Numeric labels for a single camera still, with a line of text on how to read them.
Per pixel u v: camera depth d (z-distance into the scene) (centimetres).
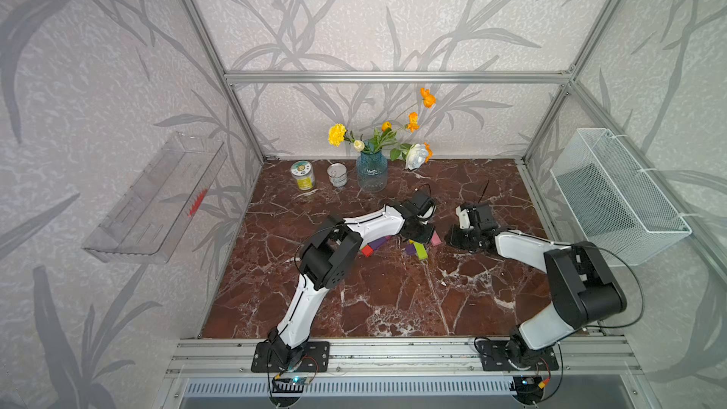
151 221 68
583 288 46
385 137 91
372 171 102
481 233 73
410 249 94
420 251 93
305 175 105
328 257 54
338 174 109
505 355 72
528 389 72
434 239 95
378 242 95
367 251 93
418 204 77
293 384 72
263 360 72
